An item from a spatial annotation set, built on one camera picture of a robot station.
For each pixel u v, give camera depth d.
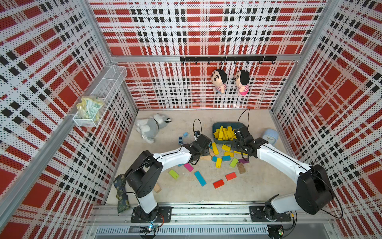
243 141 0.66
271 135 0.95
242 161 0.91
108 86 0.83
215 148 0.98
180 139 1.01
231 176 0.87
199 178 0.87
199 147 0.70
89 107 0.63
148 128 0.99
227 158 0.92
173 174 0.87
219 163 0.91
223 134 0.99
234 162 0.92
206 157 0.93
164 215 0.73
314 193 0.42
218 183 0.84
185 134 1.05
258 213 0.74
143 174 0.47
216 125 1.06
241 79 0.93
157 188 0.80
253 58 0.89
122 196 0.76
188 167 0.92
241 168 0.88
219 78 0.91
